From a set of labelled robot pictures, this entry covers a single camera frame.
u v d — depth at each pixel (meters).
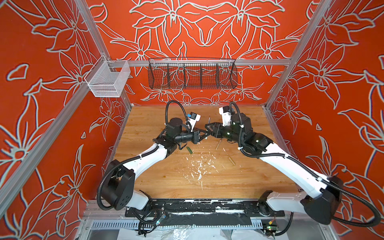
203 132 0.71
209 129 0.68
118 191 0.42
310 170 0.42
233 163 0.88
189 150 0.95
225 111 0.64
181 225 0.70
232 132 0.59
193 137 0.67
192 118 0.68
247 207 0.73
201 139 0.70
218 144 0.96
